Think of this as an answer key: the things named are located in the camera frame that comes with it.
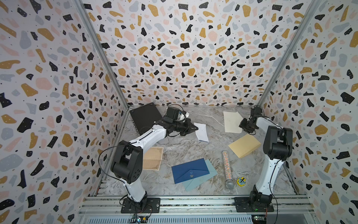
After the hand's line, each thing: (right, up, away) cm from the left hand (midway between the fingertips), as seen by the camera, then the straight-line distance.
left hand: (199, 128), depth 81 cm
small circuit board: (-33, -46, -10) cm, 58 cm away
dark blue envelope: (-6, -25, +2) cm, 26 cm away
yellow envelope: (+35, -14, +20) cm, 42 cm away
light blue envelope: (-6, -33, 0) cm, 33 cm away
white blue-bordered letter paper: (+1, -3, +4) cm, 5 cm away
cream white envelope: (+29, +4, +32) cm, 43 cm away
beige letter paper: (-30, -20, +10) cm, 38 cm away
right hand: (+34, 0, +24) cm, 42 cm away
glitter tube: (+17, -31, -2) cm, 35 cm away
